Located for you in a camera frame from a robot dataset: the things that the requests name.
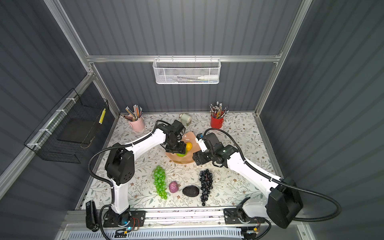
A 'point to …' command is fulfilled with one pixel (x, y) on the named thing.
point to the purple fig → (174, 187)
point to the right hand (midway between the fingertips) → (200, 156)
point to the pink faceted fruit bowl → (188, 137)
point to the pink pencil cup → (138, 125)
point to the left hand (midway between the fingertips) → (180, 151)
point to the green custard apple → (180, 155)
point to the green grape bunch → (159, 182)
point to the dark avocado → (190, 191)
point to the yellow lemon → (189, 146)
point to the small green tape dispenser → (185, 118)
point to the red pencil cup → (216, 123)
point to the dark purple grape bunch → (206, 180)
